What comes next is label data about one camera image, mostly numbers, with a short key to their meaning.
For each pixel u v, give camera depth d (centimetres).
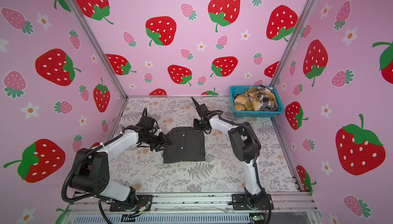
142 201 75
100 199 66
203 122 73
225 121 62
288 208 73
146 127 73
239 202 73
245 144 54
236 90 115
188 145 90
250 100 106
